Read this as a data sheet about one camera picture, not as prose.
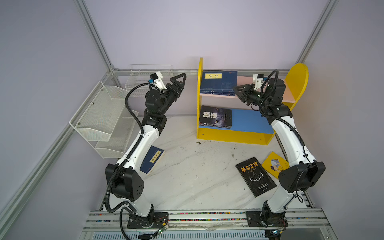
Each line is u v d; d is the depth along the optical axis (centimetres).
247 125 93
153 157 95
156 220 73
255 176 87
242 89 66
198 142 104
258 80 66
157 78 62
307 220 75
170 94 61
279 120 52
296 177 45
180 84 60
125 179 43
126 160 45
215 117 96
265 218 67
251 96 64
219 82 76
